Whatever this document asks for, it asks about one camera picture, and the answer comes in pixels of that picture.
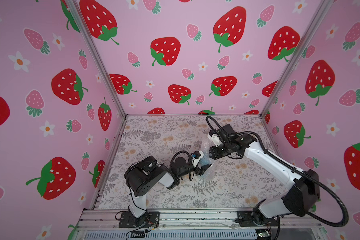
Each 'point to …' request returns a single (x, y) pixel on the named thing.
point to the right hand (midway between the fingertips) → (207, 156)
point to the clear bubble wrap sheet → (203, 145)
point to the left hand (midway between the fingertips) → (207, 159)
